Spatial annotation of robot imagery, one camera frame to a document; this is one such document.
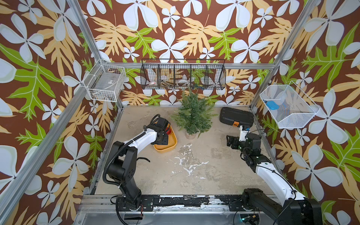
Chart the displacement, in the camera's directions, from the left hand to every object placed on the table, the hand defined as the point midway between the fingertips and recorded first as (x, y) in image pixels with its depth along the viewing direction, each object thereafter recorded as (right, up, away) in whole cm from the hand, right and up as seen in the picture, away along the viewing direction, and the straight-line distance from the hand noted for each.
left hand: (162, 139), depth 94 cm
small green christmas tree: (+20, +16, -17) cm, 31 cm away
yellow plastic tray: (+6, -3, +5) cm, 8 cm away
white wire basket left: (-35, +37, -8) cm, 51 cm away
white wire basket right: (+78, +19, -15) cm, 82 cm away
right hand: (+44, +3, -8) cm, 45 cm away
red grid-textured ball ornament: (+4, +5, +5) cm, 8 cm away
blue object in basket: (+70, +22, -8) cm, 73 cm away
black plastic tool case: (+55, +15, +12) cm, 59 cm away
